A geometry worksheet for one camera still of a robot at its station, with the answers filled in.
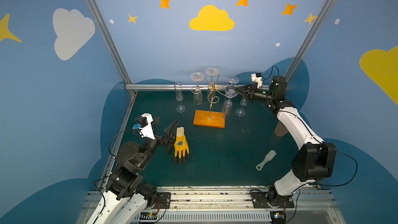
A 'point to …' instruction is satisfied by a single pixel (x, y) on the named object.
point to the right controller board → (278, 217)
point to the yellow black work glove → (181, 149)
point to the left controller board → (147, 216)
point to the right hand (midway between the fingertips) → (238, 88)
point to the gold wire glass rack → (210, 118)
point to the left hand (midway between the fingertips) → (167, 118)
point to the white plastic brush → (269, 157)
